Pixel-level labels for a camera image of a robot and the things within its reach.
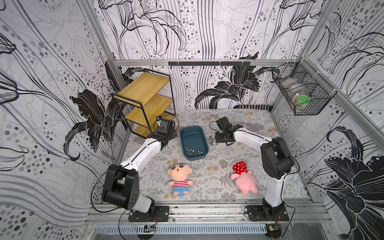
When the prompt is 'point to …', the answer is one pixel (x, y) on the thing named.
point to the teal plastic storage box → (194, 137)
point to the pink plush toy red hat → (245, 181)
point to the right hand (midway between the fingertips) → (220, 136)
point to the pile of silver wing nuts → (190, 151)
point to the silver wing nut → (211, 141)
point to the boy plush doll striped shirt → (180, 172)
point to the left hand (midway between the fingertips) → (173, 134)
